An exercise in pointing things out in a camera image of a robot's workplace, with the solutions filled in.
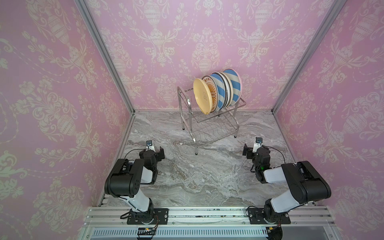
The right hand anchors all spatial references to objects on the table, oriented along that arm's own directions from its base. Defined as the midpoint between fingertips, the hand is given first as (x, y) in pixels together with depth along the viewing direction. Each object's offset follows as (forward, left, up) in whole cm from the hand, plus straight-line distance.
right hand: (254, 144), depth 93 cm
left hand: (+1, +64, -1) cm, 64 cm away
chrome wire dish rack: (+15, +29, -1) cm, 33 cm away
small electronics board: (-41, +63, -9) cm, 76 cm away
